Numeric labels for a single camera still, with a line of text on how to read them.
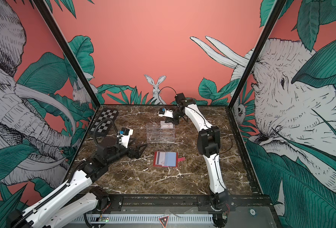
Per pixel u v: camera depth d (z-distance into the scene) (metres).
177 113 0.83
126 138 0.64
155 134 1.03
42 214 0.41
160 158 0.90
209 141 0.61
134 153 0.66
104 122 1.05
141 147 0.68
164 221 0.69
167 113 0.84
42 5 0.70
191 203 0.75
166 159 0.90
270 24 0.75
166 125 0.97
